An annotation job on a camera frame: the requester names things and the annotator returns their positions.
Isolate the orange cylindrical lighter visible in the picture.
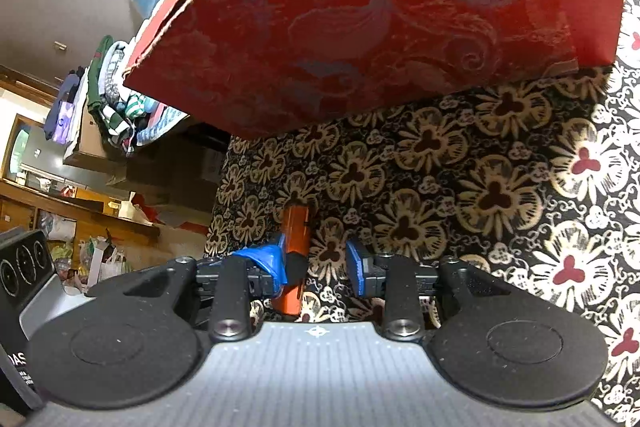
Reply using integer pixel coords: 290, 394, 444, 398
272, 204, 311, 317

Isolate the red cardboard box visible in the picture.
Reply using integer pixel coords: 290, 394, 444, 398
125, 0, 623, 139

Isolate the wooden shelf furniture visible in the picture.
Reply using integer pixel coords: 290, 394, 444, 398
0, 66, 162, 278

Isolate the floral patterned mattress cover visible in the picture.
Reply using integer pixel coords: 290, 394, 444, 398
205, 0, 639, 426

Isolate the pile of folded clothes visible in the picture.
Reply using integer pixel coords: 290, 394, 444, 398
43, 35, 189, 156

